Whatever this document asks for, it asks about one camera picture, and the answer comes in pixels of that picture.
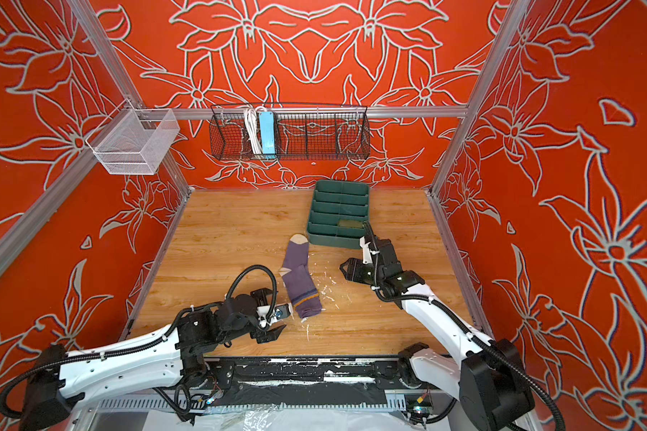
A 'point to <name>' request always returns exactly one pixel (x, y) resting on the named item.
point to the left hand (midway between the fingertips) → (280, 303)
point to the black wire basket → (302, 133)
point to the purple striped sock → (304, 294)
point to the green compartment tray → (339, 210)
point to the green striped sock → (350, 224)
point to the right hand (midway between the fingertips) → (343, 266)
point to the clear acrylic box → (134, 141)
